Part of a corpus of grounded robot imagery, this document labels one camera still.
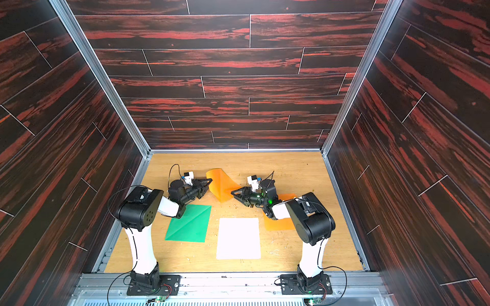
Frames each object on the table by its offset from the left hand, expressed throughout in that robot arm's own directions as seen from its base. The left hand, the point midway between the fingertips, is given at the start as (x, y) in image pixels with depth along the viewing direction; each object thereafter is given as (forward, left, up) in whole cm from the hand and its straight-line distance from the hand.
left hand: (213, 181), depth 96 cm
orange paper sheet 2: (-18, -35, -10) cm, 40 cm away
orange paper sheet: (+1, -4, -5) cm, 6 cm away
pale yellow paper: (-26, -14, -10) cm, 31 cm away
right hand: (-7, -11, 0) cm, 13 cm away
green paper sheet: (-20, +9, -11) cm, 25 cm away
